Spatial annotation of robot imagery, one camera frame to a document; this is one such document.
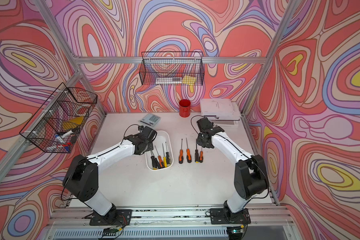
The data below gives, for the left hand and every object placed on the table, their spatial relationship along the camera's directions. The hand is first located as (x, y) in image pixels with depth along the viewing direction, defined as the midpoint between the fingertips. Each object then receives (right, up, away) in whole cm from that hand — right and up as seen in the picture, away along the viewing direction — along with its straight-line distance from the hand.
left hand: (148, 145), depth 91 cm
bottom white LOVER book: (+56, +13, +18) cm, 60 cm away
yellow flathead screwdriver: (+10, -8, 0) cm, 13 cm away
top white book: (+48, +25, +17) cm, 57 cm away
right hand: (+34, 0, -2) cm, 34 cm away
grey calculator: (-3, +16, +21) cm, 27 cm away
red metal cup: (+23, +26, +20) cm, 40 cm away
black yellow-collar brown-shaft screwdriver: (+30, -8, +2) cm, 31 cm away
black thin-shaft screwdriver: (+5, -10, 0) cm, 11 cm away
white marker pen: (-37, +8, -19) cm, 42 cm away
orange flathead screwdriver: (+33, -7, +3) cm, 34 cm away
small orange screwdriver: (+8, -10, -2) cm, 13 cm away
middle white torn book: (+46, +18, +16) cm, 52 cm away
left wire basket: (-43, +11, -17) cm, 48 cm away
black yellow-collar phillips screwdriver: (+12, -9, 0) cm, 15 cm away
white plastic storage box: (+8, -7, +2) cm, 11 cm away
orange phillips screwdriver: (+25, -6, +5) cm, 26 cm away
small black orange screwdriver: (+20, -8, +1) cm, 22 cm away
